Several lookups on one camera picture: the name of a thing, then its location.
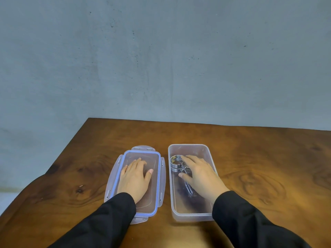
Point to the person's left hand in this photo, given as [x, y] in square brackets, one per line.
[134, 179]

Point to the person's right hand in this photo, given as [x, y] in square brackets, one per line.
[204, 179]

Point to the clear lid with blue seal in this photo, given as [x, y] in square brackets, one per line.
[155, 178]

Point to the clear plastic container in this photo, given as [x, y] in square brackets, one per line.
[181, 201]

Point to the person's right forearm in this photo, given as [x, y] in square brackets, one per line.
[248, 224]

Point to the person's left forearm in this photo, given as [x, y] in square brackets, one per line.
[103, 224]

